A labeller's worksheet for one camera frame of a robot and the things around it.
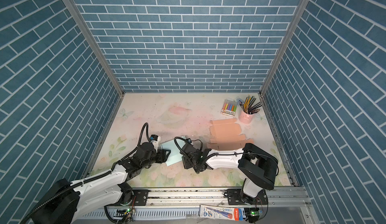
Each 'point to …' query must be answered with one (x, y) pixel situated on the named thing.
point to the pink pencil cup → (246, 118)
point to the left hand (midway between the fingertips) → (167, 151)
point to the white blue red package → (221, 212)
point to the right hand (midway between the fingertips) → (184, 159)
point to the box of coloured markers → (228, 108)
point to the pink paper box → (226, 135)
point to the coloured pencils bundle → (249, 107)
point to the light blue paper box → (175, 156)
